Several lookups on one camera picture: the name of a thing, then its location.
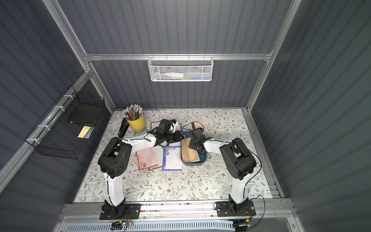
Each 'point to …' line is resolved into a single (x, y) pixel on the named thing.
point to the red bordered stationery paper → (147, 158)
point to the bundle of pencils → (133, 112)
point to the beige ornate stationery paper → (188, 154)
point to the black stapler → (123, 127)
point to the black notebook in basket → (85, 113)
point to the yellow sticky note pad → (84, 130)
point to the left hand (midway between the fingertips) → (186, 138)
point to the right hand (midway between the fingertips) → (192, 146)
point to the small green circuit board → (118, 225)
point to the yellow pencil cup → (138, 124)
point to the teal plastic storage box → (202, 156)
